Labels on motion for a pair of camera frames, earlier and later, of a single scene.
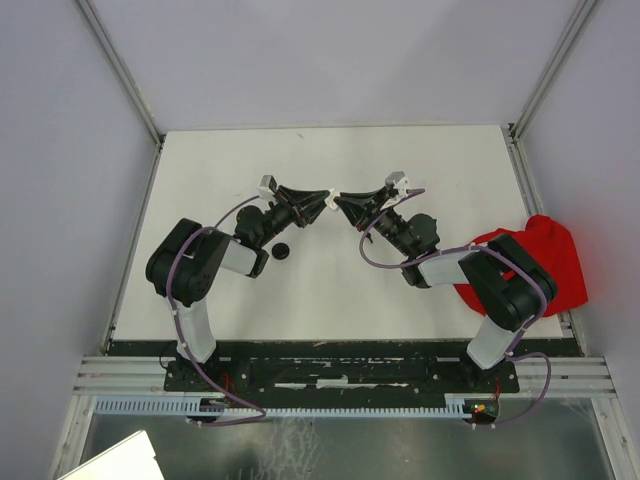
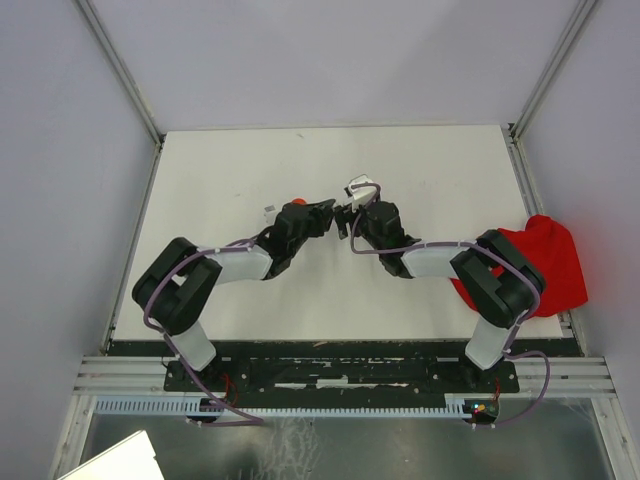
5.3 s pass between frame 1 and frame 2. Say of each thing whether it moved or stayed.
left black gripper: moved
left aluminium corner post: stayed
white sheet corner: stayed
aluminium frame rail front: stayed
